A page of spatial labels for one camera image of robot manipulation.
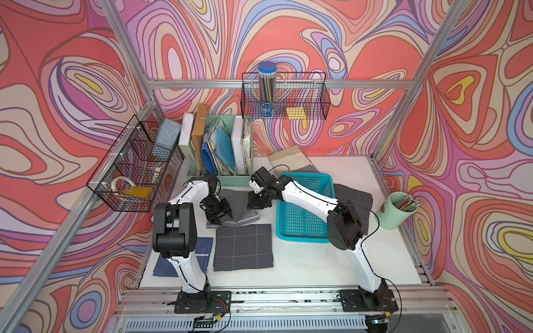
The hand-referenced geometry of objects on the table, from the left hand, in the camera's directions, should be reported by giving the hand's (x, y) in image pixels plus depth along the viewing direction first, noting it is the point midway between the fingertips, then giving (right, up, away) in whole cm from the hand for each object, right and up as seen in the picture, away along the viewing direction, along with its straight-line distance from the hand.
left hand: (229, 217), depth 91 cm
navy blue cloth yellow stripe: (-10, -12, -6) cm, 16 cm away
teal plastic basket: (+30, -3, +3) cm, 31 cm away
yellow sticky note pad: (+30, +47, 0) cm, 55 cm away
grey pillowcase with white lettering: (+2, +6, +11) cm, 13 cm away
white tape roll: (-33, +17, -24) cm, 44 cm away
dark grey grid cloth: (+7, -12, -5) cm, 14 cm away
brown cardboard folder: (-12, +36, -6) cm, 38 cm away
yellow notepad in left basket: (-25, +13, -22) cm, 36 cm away
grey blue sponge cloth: (-23, +34, -10) cm, 42 cm away
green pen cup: (+69, +5, -9) cm, 69 cm away
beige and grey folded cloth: (+31, +28, +26) cm, 49 cm away
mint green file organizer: (+4, +40, +5) cm, 40 cm away
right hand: (+9, +3, -2) cm, 10 cm away
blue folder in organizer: (-5, +28, 0) cm, 29 cm away
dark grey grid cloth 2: (+65, +6, +12) cm, 66 cm away
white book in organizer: (-18, +36, -4) cm, 40 cm away
